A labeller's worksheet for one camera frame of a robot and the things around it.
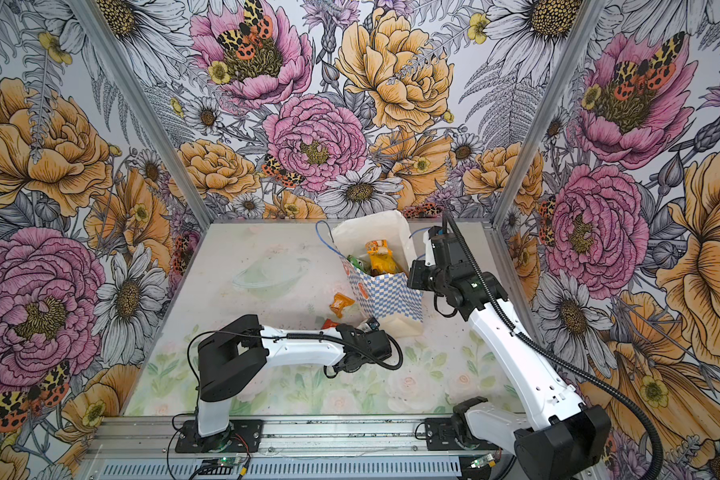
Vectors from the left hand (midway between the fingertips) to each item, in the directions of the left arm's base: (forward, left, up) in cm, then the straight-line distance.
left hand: (334, 346), depth 87 cm
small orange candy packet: (+15, -1, 0) cm, 15 cm away
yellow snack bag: (+18, -14, +15) cm, 27 cm away
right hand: (+8, -20, +22) cm, 31 cm away
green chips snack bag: (+26, -8, +6) cm, 28 cm away
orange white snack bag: (+26, -13, +14) cm, 32 cm away
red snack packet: (+8, +2, -1) cm, 8 cm away
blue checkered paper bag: (+6, -14, +17) cm, 23 cm away
